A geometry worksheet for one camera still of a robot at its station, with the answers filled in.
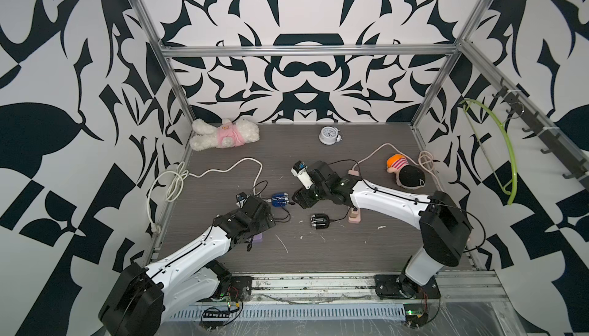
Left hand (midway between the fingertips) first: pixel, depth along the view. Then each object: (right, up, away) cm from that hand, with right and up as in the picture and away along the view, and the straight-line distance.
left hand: (262, 217), depth 85 cm
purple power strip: (-1, -7, -2) cm, 7 cm away
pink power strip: (+34, 0, +1) cm, 34 cm away
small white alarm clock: (+28, +32, +26) cm, 50 cm away
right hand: (+13, +10, 0) cm, 17 cm away
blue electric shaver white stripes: (+6, +5, +5) cm, 10 cm away
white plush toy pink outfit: (-18, +31, +19) cm, 41 cm away
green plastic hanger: (+74, +17, -19) cm, 79 cm away
